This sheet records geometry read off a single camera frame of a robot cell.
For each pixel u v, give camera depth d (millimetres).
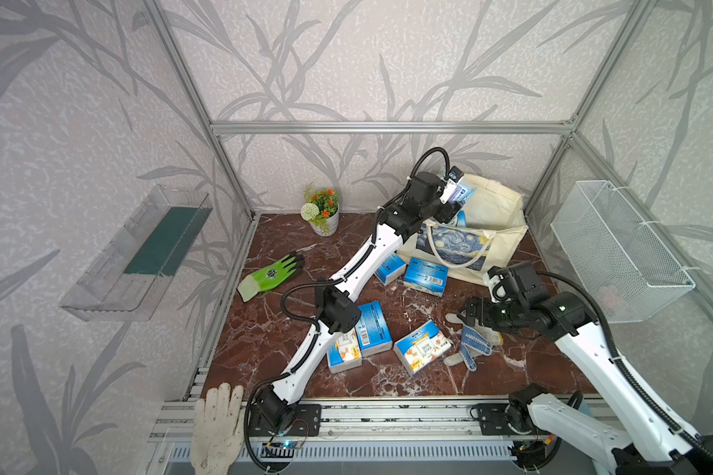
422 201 666
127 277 641
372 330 825
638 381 409
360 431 728
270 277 992
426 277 935
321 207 1046
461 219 985
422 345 792
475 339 848
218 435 709
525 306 530
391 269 963
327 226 1036
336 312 664
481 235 804
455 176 713
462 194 788
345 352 786
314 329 632
